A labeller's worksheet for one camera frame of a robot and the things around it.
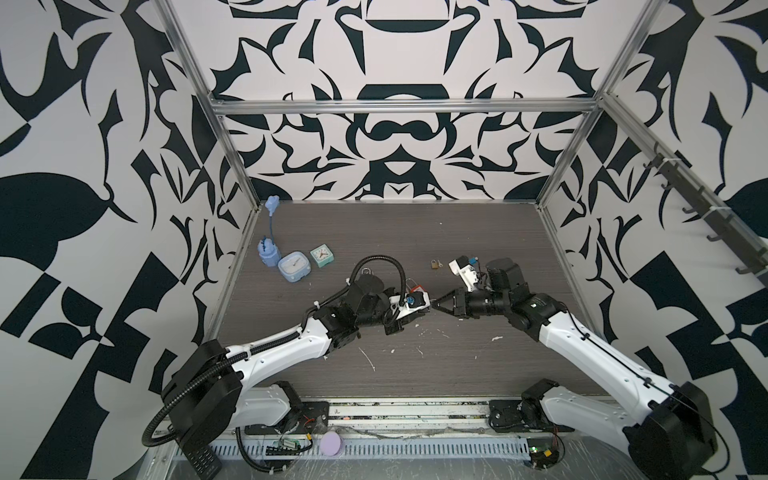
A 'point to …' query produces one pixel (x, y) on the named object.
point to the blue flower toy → (269, 250)
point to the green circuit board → (544, 453)
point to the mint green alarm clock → (322, 255)
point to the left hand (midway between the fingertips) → (422, 298)
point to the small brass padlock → (434, 264)
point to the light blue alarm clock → (294, 266)
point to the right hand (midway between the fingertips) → (434, 305)
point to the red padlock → (416, 286)
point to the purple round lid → (330, 444)
